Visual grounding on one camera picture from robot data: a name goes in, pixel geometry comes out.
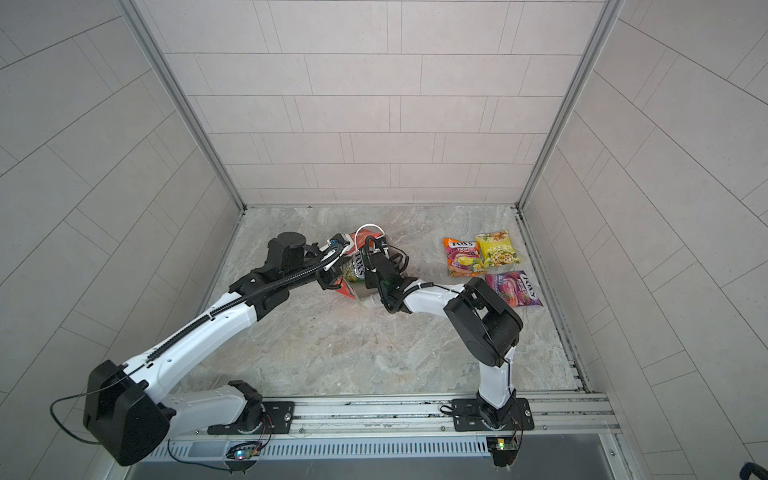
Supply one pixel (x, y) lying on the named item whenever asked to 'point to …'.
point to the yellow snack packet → (496, 249)
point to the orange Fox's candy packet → (463, 258)
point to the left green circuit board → (245, 450)
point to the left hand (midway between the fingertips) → (355, 252)
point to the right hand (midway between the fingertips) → (372, 266)
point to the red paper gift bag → (358, 237)
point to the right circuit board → (503, 448)
